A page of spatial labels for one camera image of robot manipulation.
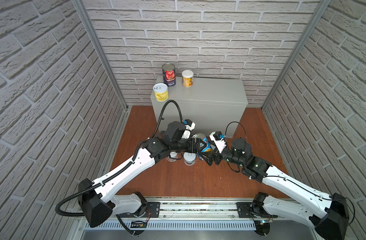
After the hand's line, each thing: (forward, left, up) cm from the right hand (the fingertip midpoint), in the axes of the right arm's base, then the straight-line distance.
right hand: (205, 146), depth 71 cm
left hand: (+1, +2, +3) cm, 3 cm away
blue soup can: (-2, -1, +2) cm, 3 cm away
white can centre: (+3, +7, -18) cm, 19 cm away
